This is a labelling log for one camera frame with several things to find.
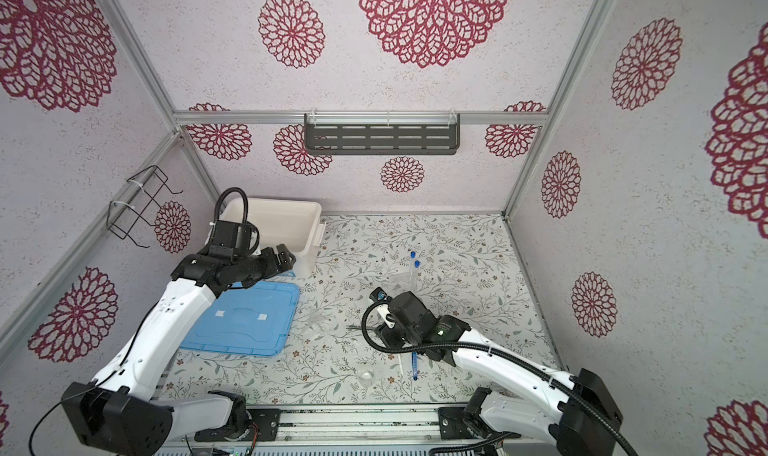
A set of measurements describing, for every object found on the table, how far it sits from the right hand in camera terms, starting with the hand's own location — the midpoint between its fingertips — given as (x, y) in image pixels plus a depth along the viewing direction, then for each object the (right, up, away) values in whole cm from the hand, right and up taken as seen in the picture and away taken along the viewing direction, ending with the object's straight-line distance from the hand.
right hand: (381, 321), depth 78 cm
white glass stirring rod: (+6, -14, +6) cm, 16 cm away
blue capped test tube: (+9, +13, +10) cm, 18 cm away
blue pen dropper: (+9, -14, +5) cm, 18 cm away
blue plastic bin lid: (-39, -3, +13) cm, 41 cm away
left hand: (-26, +14, +1) cm, 30 cm away
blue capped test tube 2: (+10, +14, +9) cm, 20 cm away
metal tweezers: (-8, -5, +12) cm, 16 cm away
